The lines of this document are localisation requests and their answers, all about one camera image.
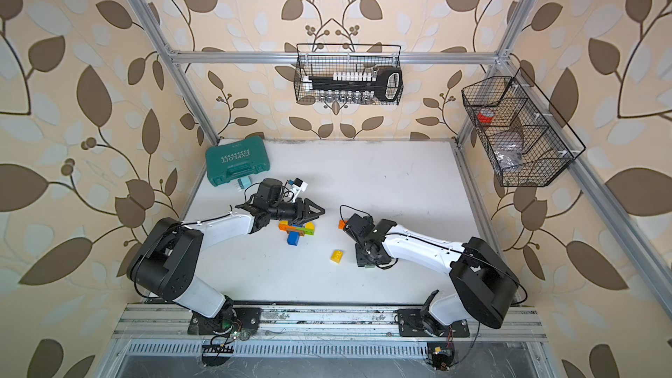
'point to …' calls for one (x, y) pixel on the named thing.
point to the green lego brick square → (369, 266)
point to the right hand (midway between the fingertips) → (367, 258)
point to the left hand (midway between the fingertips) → (318, 210)
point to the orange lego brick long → (282, 227)
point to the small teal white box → (244, 182)
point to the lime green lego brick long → (306, 231)
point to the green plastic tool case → (237, 159)
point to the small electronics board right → (440, 353)
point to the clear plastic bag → (507, 148)
